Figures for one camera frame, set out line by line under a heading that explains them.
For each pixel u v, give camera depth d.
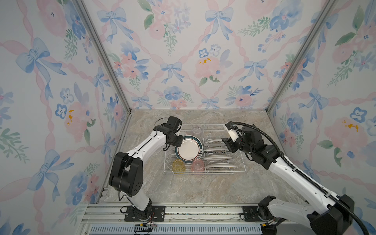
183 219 0.73
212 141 0.91
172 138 0.66
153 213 0.73
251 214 0.73
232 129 0.64
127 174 0.46
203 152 0.91
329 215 0.37
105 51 0.86
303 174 0.45
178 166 0.82
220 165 0.80
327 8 0.69
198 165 0.81
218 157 0.82
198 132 0.93
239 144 0.64
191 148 0.93
